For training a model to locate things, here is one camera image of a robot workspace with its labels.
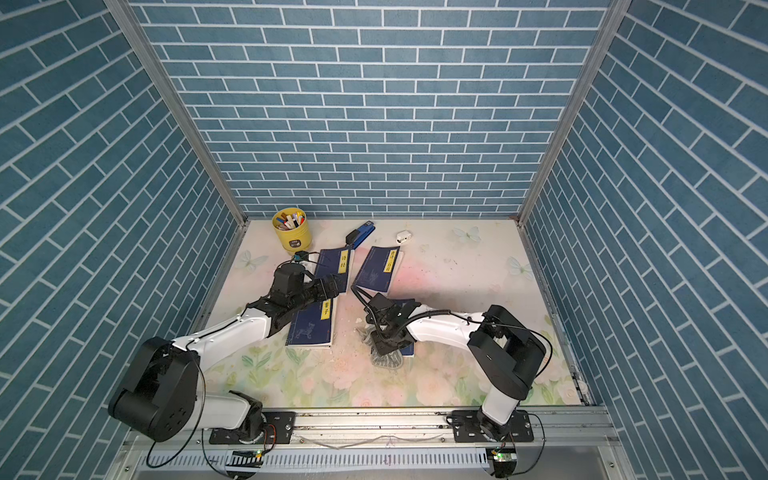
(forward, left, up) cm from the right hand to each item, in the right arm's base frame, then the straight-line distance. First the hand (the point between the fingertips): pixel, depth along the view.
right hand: (384, 347), depth 87 cm
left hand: (+15, +15, +11) cm, 24 cm away
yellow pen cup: (+33, +34, +13) cm, 49 cm away
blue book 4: (+4, +22, +2) cm, 22 cm away
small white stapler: (+43, -2, +3) cm, 43 cm away
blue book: (+28, +20, +2) cm, 35 cm away
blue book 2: (+28, +4, +1) cm, 28 cm away
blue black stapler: (+40, +14, +4) cm, 43 cm away
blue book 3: (-1, -7, +1) cm, 7 cm away
